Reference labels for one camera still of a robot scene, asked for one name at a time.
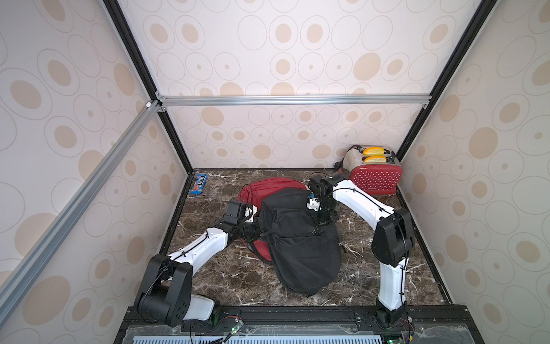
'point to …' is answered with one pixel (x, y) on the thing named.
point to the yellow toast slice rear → (374, 151)
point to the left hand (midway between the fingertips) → (274, 229)
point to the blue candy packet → (199, 184)
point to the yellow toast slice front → (375, 160)
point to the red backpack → (252, 192)
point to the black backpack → (306, 255)
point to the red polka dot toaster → (373, 169)
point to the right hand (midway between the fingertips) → (316, 232)
